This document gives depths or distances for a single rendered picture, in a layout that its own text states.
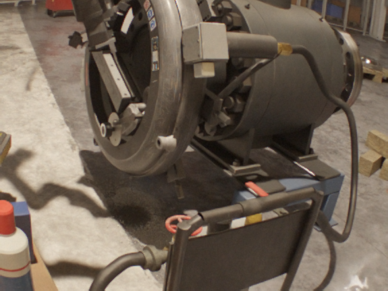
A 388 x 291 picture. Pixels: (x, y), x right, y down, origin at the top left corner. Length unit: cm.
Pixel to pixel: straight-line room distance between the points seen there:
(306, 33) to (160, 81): 70
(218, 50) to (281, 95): 50
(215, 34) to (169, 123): 30
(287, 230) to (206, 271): 22
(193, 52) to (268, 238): 53
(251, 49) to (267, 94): 33
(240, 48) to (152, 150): 40
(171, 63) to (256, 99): 41
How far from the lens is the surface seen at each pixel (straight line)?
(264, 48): 138
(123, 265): 91
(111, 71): 162
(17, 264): 59
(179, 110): 136
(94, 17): 102
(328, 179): 193
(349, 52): 215
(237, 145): 180
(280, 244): 110
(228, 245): 97
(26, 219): 77
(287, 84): 170
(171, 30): 134
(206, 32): 125
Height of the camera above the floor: 100
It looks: 21 degrees down
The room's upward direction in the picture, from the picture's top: 9 degrees clockwise
